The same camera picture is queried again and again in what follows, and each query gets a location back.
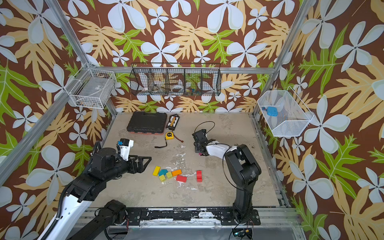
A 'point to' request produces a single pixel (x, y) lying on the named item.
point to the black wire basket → (153, 79)
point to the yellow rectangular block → (156, 171)
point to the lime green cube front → (162, 178)
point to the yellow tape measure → (169, 135)
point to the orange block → (176, 172)
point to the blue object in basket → (272, 111)
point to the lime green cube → (169, 175)
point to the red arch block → (199, 176)
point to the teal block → (163, 172)
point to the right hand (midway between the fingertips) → (200, 146)
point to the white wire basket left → (91, 87)
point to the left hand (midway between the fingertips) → (144, 156)
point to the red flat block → (181, 178)
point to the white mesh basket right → (286, 114)
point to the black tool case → (147, 123)
